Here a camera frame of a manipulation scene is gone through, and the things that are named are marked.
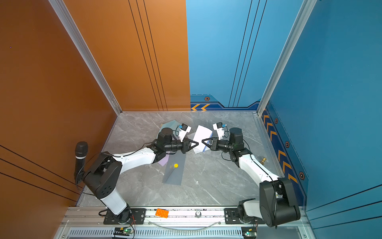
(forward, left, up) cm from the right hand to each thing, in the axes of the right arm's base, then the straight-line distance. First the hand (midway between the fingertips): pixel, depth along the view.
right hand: (204, 142), depth 80 cm
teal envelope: (+28, +23, -18) cm, 40 cm away
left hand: (0, +3, -1) cm, 3 cm away
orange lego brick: (-30, +21, -18) cm, 41 cm away
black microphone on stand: (-13, +52, +14) cm, 55 cm away
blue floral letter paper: (+3, +1, +4) cm, 5 cm away
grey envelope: (-7, +18, -19) cm, 27 cm away
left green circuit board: (-38, +39, -20) cm, 58 cm away
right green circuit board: (-38, -21, -21) cm, 48 cm away
